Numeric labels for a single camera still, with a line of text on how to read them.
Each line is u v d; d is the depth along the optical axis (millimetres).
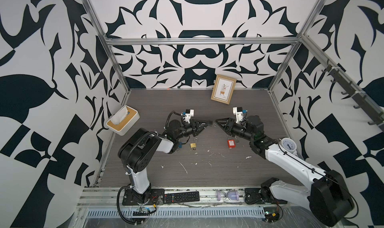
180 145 914
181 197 729
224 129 704
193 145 914
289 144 892
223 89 1088
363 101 548
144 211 725
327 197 404
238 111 742
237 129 691
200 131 777
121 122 960
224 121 722
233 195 728
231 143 914
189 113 819
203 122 795
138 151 496
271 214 710
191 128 756
